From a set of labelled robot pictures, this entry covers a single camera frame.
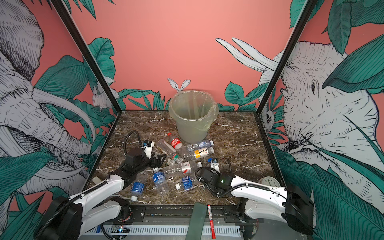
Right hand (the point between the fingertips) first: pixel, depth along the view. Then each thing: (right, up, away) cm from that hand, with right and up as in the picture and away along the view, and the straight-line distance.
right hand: (207, 178), depth 80 cm
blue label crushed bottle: (-11, -3, -1) cm, 11 cm away
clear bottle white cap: (-3, +16, +20) cm, 25 cm away
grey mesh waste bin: (-10, +23, +19) cm, 32 cm away
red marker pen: (+2, -20, -11) cm, 24 cm away
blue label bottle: (-37, -3, -3) cm, 37 cm away
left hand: (-27, +13, +4) cm, 30 cm away
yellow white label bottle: (-3, +12, +10) cm, 16 cm away
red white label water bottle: (-13, +5, +4) cm, 14 cm away
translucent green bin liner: (-7, +41, +24) cm, 48 cm away
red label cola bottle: (-19, +17, +15) cm, 29 cm away
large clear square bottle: (-26, +13, +18) cm, 34 cm away
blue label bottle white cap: (-27, 0, -1) cm, 27 cm away
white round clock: (+35, -2, +1) cm, 35 cm away
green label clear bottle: (-19, +8, +10) cm, 23 cm away
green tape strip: (-7, -21, -11) cm, 25 cm away
